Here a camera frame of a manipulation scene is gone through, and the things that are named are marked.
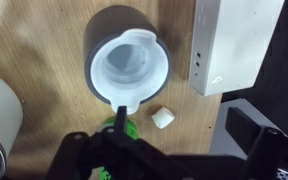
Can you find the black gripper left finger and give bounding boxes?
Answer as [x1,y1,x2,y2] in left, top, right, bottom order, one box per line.
[113,105,129,133]

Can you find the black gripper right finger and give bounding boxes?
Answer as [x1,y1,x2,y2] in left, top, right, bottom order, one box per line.
[224,106,264,156]

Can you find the gray cup white insert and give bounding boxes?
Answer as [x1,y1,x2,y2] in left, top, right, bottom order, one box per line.
[83,4,172,116]

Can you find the green drink bottle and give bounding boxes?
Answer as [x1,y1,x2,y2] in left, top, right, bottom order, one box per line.
[98,115,141,180]

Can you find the white power box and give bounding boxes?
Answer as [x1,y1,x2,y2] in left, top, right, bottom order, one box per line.
[188,0,286,97]

